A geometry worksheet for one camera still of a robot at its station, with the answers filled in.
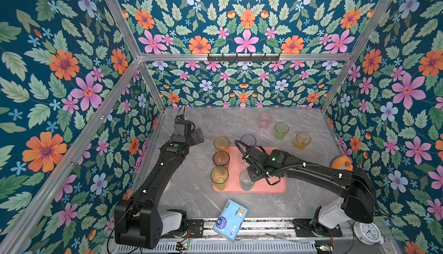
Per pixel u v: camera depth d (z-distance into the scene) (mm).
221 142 878
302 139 1012
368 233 696
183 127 617
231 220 706
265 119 1124
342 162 903
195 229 736
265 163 580
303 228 707
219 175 821
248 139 883
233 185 863
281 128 1012
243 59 932
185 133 619
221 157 870
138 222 392
